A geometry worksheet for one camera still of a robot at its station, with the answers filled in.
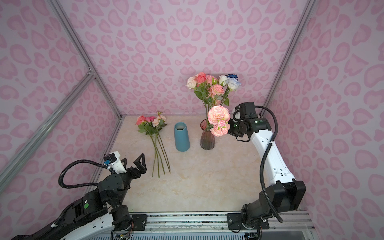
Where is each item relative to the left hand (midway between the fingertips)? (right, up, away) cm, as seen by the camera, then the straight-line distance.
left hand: (136, 155), depth 66 cm
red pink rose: (-11, +12, +40) cm, 44 cm away
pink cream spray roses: (-2, +15, +44) cm, 46 cm away
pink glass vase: (+33, +5, +28) cm, 44 cm away
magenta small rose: (-8, +19, +46) cm, 50 cm away
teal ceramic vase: (+17, +5, +28) cm, 33 cm away
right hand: (+41, +13, +10) cm, 44 cm away
